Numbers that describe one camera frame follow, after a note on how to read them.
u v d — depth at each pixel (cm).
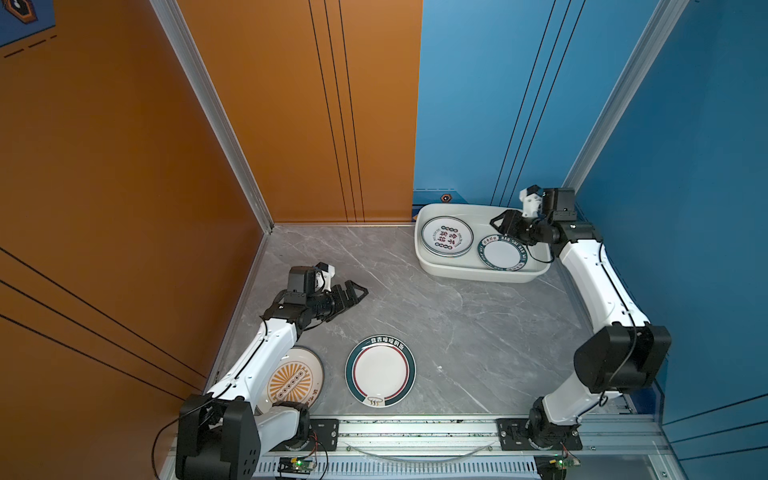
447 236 112
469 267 102
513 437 72
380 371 83
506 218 75
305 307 63
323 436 73
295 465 71
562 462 69
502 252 108
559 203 62
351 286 74
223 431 40
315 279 68
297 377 83
